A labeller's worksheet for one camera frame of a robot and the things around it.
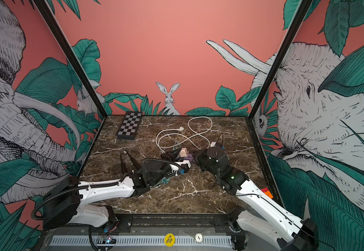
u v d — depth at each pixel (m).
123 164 0.93
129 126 1.10
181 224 0.75
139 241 0.70
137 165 0.93
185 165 0.64
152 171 0.56
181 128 1.11
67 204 0.41
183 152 0.73
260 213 0.46
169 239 0.70
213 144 0.70
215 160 0.52
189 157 0.76
